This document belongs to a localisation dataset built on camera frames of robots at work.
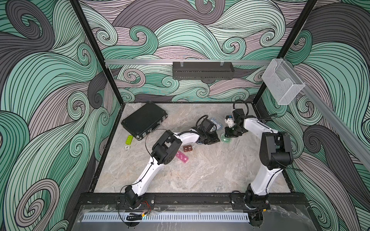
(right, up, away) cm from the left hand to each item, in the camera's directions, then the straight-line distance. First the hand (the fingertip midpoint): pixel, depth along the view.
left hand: (221, 139), depth 94 cm
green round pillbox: (+4, -1, +2) cm, 4 cm away
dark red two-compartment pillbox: (-23, -6, -2) cm, 23 cm away
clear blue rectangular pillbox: (+1, +8, +10) cm, 13 cm away
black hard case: (-55, +12, +10) cm, 57 cm away
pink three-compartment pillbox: (-26, -10, -6) cm, 29 cm away
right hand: (+4, +3, +1) cm, 5 cm away
